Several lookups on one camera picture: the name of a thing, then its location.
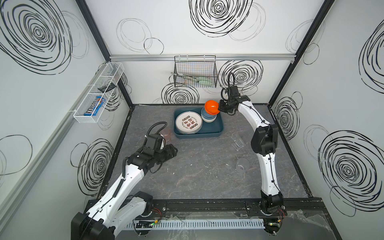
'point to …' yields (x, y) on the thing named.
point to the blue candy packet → (95, 106)
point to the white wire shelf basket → (111, 73)
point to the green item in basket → (206, 82)
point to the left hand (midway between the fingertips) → (176, 151)
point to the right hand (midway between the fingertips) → (216, 106)
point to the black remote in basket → (110, 87)
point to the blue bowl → (206, 115)
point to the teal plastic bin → (208, 130)
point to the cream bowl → (211, 121)
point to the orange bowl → (212, 107)
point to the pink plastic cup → (167, 134)
